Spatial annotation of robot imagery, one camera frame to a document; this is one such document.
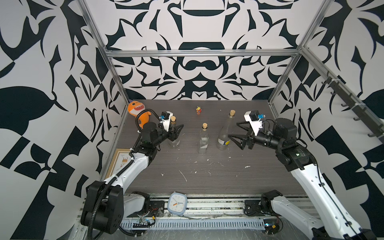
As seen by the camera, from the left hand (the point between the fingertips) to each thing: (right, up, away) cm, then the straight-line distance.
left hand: (176, 120), depth 80 cm
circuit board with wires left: (-14, -50, -8) cm, 53 cm away
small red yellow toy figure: (+13, +7, +28) cm, 31 cm away
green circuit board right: (+45, -49, -9) cm, 68 cm away
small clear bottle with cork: (+15, -11, +7) cm, 20 cm away
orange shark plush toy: (-31, +8, +24) cm, 40 cm away
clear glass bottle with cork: (-1, -14, +9) cm, 16 cm away
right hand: (+26, -3, -15) cm, 30 cm away
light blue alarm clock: (+1, -40, -7) cm, 41 cm away
